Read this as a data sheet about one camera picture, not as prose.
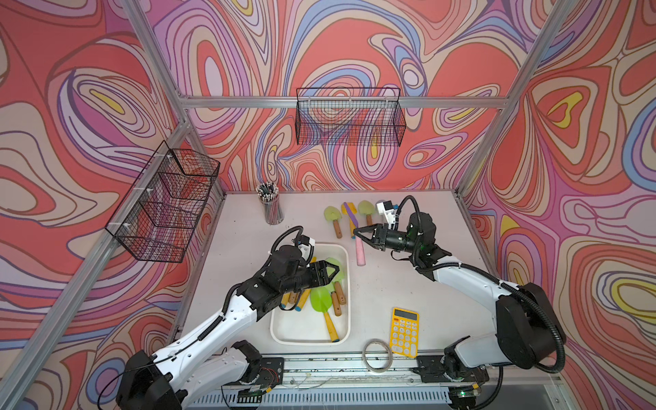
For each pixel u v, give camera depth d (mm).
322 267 668
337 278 908
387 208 736
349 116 959
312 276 651
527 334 420
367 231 720
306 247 683
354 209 1143
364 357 751
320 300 860
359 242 741
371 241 713
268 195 957
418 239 626
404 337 784
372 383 729
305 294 856
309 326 830
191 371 425
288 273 581
